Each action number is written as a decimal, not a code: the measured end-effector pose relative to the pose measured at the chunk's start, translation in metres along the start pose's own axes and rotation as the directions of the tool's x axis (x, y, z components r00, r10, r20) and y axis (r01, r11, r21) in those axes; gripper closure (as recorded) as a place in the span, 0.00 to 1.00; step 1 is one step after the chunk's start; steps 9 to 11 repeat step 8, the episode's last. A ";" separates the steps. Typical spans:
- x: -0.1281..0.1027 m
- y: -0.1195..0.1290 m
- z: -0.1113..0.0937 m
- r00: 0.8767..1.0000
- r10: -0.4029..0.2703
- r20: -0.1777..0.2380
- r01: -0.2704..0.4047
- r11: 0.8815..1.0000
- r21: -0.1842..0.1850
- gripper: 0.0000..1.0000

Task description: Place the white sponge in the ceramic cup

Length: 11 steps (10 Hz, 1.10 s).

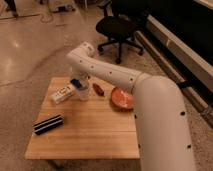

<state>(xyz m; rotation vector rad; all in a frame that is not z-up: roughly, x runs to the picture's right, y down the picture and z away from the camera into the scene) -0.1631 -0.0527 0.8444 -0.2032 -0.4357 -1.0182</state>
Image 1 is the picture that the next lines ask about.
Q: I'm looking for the floor cable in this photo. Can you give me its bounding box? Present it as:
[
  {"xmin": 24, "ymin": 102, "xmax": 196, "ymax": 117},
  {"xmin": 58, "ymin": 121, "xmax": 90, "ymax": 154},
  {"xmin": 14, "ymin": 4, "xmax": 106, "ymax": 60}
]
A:
[{"xmin": 0, "ymin": 9, "xmax": 68, "ymax": 25}]

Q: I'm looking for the black white striped box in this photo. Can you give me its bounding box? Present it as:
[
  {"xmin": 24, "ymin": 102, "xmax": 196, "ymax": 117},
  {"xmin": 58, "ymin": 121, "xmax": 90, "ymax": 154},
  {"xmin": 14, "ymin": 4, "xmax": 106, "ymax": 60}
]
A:
[{"xmin": 33, "ymin": 115, "xmax": 63, "ymax": 135}]

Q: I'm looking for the wooden table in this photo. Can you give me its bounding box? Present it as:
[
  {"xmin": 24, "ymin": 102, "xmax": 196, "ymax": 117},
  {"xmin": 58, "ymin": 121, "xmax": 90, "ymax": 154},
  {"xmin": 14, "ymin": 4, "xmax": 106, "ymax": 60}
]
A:
[{"xmin": 25, "ymin": 77, "xmax": 139, "ymax": 160}]

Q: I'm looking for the black office chair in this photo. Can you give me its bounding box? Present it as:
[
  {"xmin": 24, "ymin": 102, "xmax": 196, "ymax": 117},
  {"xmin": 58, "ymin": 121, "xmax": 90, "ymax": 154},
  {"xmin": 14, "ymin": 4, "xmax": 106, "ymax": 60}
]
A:
[{"xmin": 96, "ymin": 0, "xmax": 143, "ymax": 64}]

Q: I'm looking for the brown red small object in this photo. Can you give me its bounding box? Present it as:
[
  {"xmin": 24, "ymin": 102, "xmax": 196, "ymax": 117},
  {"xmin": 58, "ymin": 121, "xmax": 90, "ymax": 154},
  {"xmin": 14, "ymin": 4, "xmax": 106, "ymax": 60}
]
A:
[{"xmin": 93, "ymin": 83, "xmax": 104, "ymax": 96}]

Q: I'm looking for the orange plate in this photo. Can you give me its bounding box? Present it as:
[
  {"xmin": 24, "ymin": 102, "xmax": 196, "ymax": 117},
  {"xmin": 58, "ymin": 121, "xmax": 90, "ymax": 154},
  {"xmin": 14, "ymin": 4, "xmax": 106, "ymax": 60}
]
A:
[{"xmin": 110, "ymin": 87, "xmax": 133, "ymax": 110}]

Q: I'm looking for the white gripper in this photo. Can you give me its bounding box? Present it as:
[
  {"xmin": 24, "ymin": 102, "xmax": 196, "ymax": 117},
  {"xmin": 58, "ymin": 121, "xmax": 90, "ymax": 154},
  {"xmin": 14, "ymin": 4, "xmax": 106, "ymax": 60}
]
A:
[{"xmin": 70, "ymin": 67, "xmax": 89, "ymax": 88}]

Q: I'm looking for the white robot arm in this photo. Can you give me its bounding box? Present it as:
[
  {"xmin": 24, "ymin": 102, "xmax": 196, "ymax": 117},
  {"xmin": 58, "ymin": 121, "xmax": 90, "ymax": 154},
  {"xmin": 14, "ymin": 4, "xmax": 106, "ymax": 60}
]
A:
[{"xmin": 67, "ymin": 42, "xmax": 197, "ymax": 171}]

